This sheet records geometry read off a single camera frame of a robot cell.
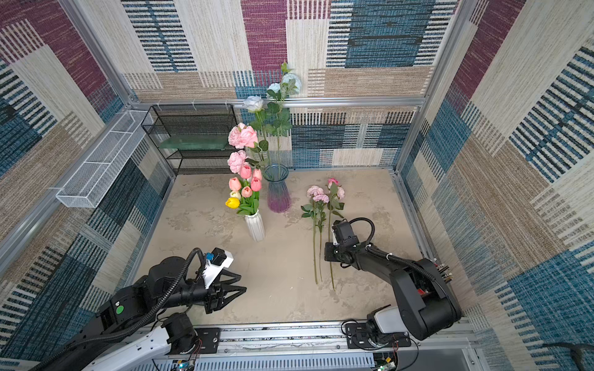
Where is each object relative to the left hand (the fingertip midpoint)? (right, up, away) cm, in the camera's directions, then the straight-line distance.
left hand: (242, 284), depth 63 cm
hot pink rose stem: (+31, +20, +38) cm, 53 cm away
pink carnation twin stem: (+21, +25, +42) cm, 54 cm away
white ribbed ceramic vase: (-1, +12, +24) cm, 27 cm away
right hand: (+28, 0, +29) cm, 40 cm away
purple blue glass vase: (+6, +23, +39) cm, 46 cm away
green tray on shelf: (-27, +45, +31) cm, 61 cm away
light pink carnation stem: (+24, +22, +40) cm, 52 cm away
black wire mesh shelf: (-31, +57, +38) cm, 75 cm away
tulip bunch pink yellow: (-2, +24, +10) cm, 26 cm away
